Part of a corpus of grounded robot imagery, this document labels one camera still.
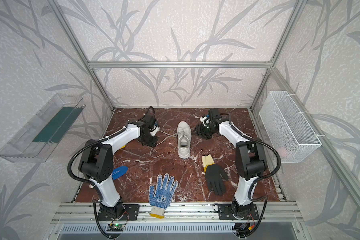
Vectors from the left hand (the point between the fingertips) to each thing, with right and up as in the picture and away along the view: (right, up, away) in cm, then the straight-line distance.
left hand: (154, 138), depth 93 cm
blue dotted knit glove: (+8, -30, -16) cm, 35 cm away
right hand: (+26, +6, -2) cm, 27 cm away
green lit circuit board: (-14, -41, -22) cm, 48 cm away
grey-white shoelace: (+17, +4, +3) cm, 18 cm away
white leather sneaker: (+19, +2, -2) cm, 19 cm away
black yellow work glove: (+37, -21, -8) cm, 44 cm away
